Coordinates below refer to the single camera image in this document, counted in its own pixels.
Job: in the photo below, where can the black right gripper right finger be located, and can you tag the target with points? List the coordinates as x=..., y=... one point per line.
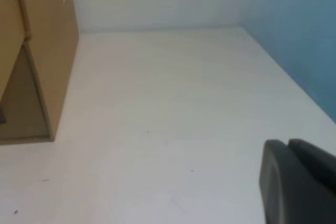
x=318, y=162

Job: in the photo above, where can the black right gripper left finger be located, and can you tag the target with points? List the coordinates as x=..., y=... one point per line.
x=289, y=193

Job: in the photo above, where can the brown cardboard drawer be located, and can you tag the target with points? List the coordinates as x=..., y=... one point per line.
x=22, y=114

